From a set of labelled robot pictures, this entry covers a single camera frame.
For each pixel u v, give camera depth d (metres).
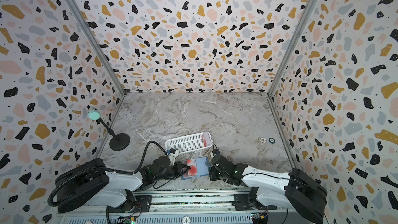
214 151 0.79
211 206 0.74
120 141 0.92
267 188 0.52
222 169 0.64
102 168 0.49
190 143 0.95
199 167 0.85
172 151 0.81
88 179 0.48
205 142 0.92
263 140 0.97
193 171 0.84
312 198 0.42
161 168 0.65
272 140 0.97
